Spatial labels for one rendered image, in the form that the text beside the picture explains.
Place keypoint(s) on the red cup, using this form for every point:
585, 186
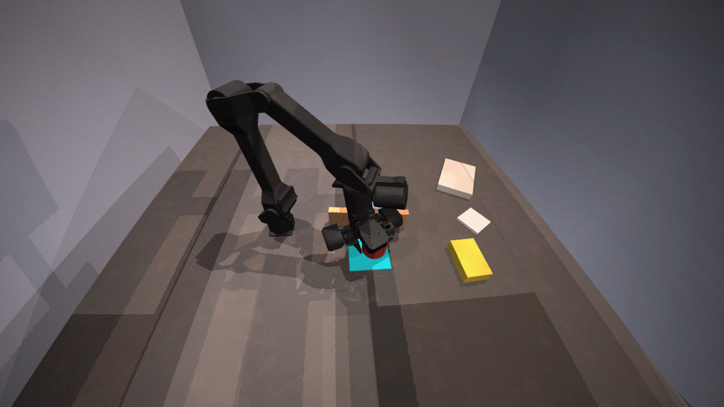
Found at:
376, 255

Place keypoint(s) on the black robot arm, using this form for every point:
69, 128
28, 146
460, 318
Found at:
236, 105

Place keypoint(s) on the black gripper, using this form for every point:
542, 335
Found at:
334, 237

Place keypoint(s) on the yellow rectangular block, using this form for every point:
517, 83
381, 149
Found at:
470, 263

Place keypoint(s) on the white flat rectangular block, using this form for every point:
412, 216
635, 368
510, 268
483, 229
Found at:
473, 221

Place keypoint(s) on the long wooden plank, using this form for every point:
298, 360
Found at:
339, 216

